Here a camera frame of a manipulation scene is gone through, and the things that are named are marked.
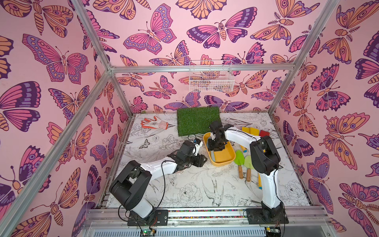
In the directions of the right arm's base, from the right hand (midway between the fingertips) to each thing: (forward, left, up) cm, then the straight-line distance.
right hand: (207, 150), depth 97 cm
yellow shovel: (+18, -35, -2) cm, 39 cm away
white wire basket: (+37, -3, +32) cm, 49 cm away
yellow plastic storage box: (-6, -9, +2) cm, 11 cm away
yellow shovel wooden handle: (+18, -29, -1) cm, 34 cm away
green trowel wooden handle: (-14, -19, 0) cm, 24 cm away
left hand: (-8, +2, +5) cm, 10 cm away
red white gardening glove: (+23, +39, -1) cm, 45 cm away
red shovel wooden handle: (+16, -41, -2) cm, 44 cm away
